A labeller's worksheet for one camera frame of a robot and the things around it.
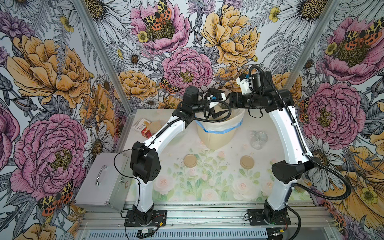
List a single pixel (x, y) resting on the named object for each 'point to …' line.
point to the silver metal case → (108, 182)
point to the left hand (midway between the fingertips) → (224, 101)
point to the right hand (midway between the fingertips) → (229, 104)
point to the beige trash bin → (215, 141)
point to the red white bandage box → (141, 125)
